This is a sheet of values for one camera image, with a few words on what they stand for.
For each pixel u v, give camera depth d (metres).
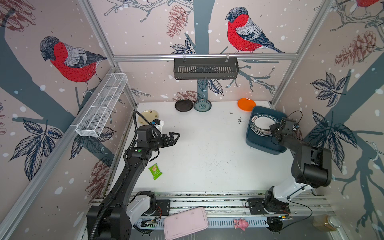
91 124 0.71
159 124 0.73
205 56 0.95
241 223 0.67
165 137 0.70
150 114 1.14
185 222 0.67
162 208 0.73
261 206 0.73
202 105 1.20
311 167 0.47
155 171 0.85
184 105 1.23
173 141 0.71
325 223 0.63
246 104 1.19
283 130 0.74
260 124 1.02
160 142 0.69
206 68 1.05
